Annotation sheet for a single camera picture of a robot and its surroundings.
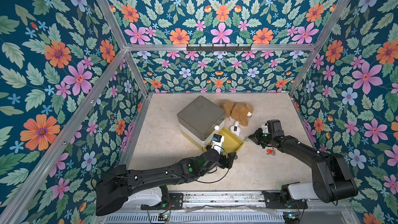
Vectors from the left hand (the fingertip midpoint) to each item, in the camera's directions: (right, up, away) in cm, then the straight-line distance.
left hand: (231, 151), depth 74 cm
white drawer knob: (-7, +11, +6) cm, 14 cm away
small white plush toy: (+6, +8, +22) cm, 24 cm away
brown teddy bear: (+7, +19, +23) cm, 31 cm away
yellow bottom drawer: (+3, 0, +20) cm, 21 cm away
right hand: (+12, +5, +16) cm, 21 cm away
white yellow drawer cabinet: (-16, +11, +3) cm, 20 cm away
